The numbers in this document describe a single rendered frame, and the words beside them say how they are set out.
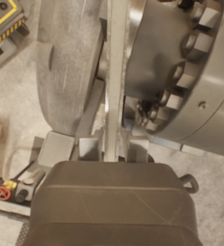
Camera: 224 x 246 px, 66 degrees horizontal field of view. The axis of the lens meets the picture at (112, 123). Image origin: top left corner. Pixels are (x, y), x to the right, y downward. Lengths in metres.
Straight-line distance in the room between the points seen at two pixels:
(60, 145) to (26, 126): 0.94
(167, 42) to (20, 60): 1.10
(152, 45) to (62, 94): 0.30
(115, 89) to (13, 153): 1.44
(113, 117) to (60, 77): 0.23
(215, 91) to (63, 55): 0.36
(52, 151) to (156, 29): 0.46
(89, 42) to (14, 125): 1.22
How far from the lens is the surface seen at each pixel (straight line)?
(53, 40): 0.36
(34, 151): 1.48
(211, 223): 1.94
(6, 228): 1.93
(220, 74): 0.50
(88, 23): 0.35
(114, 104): 0.16
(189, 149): 1.22
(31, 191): 1.06
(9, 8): 1.18
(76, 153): 0.43
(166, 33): 0.59
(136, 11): 0.52
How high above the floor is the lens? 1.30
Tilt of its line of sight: 80 degrees down
